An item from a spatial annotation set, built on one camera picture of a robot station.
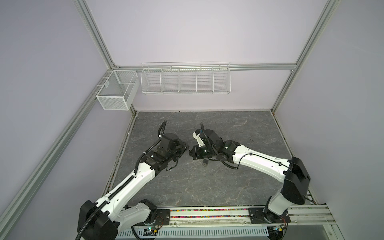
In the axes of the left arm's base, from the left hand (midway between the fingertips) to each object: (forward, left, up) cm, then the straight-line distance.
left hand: (188, 146), depth 77 cm
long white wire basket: (+47, 0, +10) cm, 48 cm away
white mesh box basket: (+45, +47, +3) cm, 65 cm away
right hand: (-4, +1, -2) cm, 4 cm away
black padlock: (0, -9, -19) cm, 22 cm away
